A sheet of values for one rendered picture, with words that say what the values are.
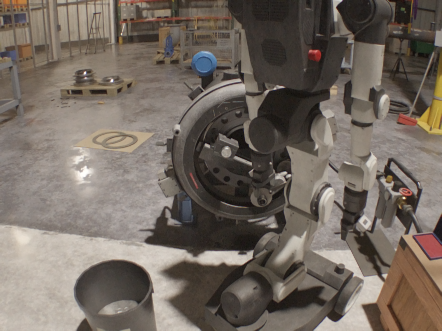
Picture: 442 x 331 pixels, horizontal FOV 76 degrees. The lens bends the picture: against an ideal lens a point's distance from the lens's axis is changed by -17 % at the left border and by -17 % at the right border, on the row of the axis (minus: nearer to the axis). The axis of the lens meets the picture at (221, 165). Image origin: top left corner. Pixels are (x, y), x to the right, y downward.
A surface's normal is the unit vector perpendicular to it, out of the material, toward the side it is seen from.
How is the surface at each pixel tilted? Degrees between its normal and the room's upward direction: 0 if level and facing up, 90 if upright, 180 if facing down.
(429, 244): 0
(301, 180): 100
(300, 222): 60
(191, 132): 90
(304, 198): 86
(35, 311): 0
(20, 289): 0
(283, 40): 105
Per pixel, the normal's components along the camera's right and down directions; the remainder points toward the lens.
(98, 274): 0.65, 0.28
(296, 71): -0.70, 0.52
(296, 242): -0.63, -0.19
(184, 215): 0.03, 0.44
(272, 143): -0.73, 0.30
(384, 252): 0.00, -0.90
